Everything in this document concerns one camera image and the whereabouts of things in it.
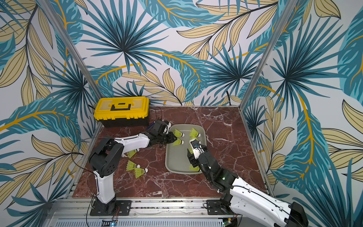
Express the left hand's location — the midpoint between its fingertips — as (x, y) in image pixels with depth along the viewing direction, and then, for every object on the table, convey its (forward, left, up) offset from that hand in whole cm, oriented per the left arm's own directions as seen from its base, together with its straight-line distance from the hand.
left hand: (177, 139), depth 93 cm
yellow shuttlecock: (+5, -1, -1) cm, 6 cm away
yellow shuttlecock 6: (-17, +27, -3) cm, 32 cm away
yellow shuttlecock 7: (-21, +21, -2) cm, 30 cm away
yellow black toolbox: (+14, +37, +10) cm, 41 cm away
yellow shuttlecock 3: (+6, -12, -2) cm, 13 cm away
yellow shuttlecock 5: (-20, -9, +5) cm, 23 cm away
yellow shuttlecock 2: (0, -1, -2) cm, 3 cm away
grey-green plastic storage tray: (-11, -1, -5) cm, 13 cm away
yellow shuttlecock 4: (+3, -10, -3) cm, 11 cm away
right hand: (-12, -10, +13) cm, 21 cm away
